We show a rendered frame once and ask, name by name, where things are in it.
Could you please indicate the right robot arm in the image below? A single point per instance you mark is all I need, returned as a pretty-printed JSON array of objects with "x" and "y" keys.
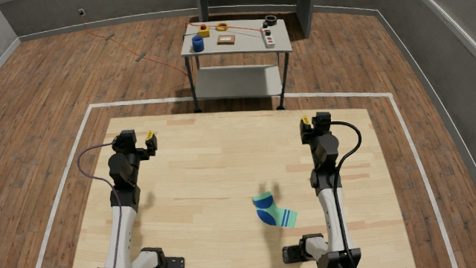
[{"x": 323, "y": 182}]

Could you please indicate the mint green sock with blue heel and toe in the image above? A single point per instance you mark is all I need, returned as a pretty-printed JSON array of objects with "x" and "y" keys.
[{"x": 270, "y": 214}]

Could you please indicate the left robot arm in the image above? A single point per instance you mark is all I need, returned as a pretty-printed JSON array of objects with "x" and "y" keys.
[{"x": 122, "y": 220}]

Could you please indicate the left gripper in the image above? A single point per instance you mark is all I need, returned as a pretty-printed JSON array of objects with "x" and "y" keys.
[{"x": 143, "y": 154}]

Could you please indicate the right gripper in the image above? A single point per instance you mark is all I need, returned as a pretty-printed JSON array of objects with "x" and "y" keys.
[{"x": 306, "y": 130}]

